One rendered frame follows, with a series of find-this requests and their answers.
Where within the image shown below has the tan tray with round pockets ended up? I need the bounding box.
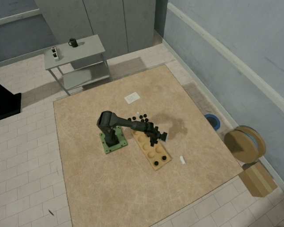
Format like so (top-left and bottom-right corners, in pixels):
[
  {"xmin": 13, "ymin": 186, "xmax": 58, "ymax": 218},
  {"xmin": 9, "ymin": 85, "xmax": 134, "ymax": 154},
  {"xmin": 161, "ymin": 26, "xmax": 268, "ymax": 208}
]
[{"xmin": 130, "ymin": 130, "xmax": 171, "ymax": 171}]

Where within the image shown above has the white sheet of paper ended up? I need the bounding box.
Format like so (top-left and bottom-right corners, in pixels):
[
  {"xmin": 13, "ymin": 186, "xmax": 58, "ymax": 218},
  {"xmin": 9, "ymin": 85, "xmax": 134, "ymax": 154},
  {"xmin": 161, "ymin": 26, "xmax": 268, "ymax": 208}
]
[{"xmin": 125, "ymin": 92, "xmax": 140, "ymax": 104}]

